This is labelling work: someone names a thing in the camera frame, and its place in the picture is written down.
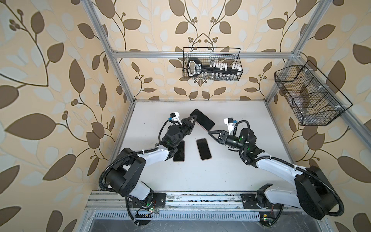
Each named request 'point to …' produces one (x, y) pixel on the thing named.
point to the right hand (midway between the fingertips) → (209, 135)
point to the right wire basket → (313, 99)
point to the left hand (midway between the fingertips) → (199, 115)
